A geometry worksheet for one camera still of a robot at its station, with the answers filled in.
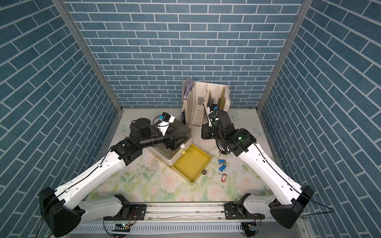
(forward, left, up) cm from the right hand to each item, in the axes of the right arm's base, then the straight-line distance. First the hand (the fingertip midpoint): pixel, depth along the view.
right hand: (205, 127), depth 70 cm
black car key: (+5, -11, -31) cm, 33 cm away
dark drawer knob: (-11, -1, -28) cm, 30 cm away
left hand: (-5, +8, 0) cm, 10 cm away
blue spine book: (+21, +14, -11) cm, 28 cm away
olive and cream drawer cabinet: (-2, +14, -1) cm, 14 cm away
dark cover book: (+30, -1, -9) cm, 32 cm away
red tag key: (-11, -13, -32) cm, 36 cm away
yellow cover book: (+24, -11, -4) cm, 27 cm away
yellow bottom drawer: (-7, +7, -29) cm, 31 cm away
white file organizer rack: (+43, +7, -17) cm, 47 cm away
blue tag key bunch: (-3, -13, -31) cm, 34 cm away
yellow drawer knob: (-3, +11, -21) cm, 24 cm away
